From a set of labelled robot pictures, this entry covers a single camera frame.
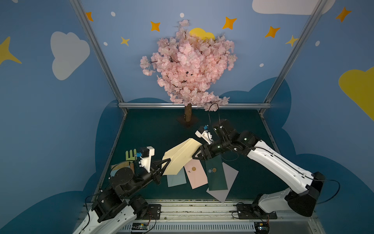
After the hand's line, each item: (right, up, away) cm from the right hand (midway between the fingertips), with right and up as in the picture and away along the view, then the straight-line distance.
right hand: (198, 154), depth 68 cm
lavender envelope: (+22, -17, +22) cm, 35 cm away
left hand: (-12, 0, -7) cm, 14 cm away
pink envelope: (0, -17, +21) cm, 27 cm away
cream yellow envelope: (-8, 0, -5) cm, 9 cm away
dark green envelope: (+13, -19, +19) cm, 30 cm away
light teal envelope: (-13, -20, +19) cm, 30 cm away
